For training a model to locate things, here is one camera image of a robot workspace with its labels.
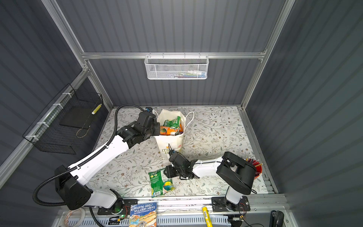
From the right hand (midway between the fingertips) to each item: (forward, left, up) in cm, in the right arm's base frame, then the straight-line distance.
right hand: (167, 173), depth 84 cm
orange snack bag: (+17, -1, +19) cm, 26 cm away
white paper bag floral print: (+11, -6, +19) cm, 23 cm away
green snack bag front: (-7, +3, +2) cm, 8 cm away
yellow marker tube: (-23, -22, +1) cm, 32 cm away
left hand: (+19, +4, +23) cm, 30 cm away
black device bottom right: (-23, -54, +4) cm, 59 cm away
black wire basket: (+7, +52, +34) cm, 63 cm away
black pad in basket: (+19, +45, +31) cm, 58 cm away
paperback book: (-21, +10, +2) cm, 24 cm away
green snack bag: (+24, -5, +18) cm, 30 cm away
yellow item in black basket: (+28, +41, +28) cm, 57 cm away
